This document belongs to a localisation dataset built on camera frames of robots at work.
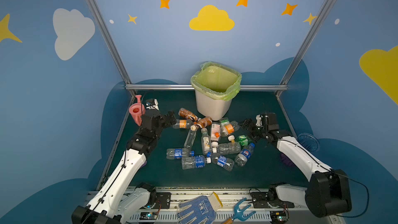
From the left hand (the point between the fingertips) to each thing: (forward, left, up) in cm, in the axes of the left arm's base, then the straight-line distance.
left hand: (168, 112), depth 76 cm
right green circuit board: (-40, -54, -27) cm, 73 cm away
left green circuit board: (-41, +7, -27) cm, 49 cm away
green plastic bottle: (-3, -43, -24) cm, 49 cm away
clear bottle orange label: (+9, -7, -24) cm, 26 cm away
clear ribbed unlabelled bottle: (-9, -31, -21) cm, 38 cm away
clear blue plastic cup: (-12, -69, -6) cm, 70 cm away
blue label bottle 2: (-17, -31, -24) cm, 43 cm away
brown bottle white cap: (+7, -18, -20) cm, 28 cm away
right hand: (0, -41, -12) cm, 43 cm away
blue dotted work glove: (-38, -18, -26) cm, 49 cm away
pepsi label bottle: (-15, -39, -23) cm, 48 cm away
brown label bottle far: (+15, -7, -21) cm, 27 cm away
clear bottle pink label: (+5, -26, -23) cm, 35 cm away
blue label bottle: (-13, -4, -21) cm, 25 cm away
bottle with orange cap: (+3, -36, -18) cm, 40 cm away
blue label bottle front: (-18, -13, -21) cm, 30 cm away
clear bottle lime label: (+11, -33, -23) cm, 42 cm away
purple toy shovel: (-18, +14, -25) cm, 34 cm away
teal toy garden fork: (-39, -35, -26) cm, 59 cm away
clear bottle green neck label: (-6, -20, -21) cm, 29 cm away
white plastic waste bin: (+15, -25, -16) cm, 33 cm away
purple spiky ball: (-26, -48, +5) cm, 55 cm away
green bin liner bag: (+35, -27, -9) cm, 45 cm away
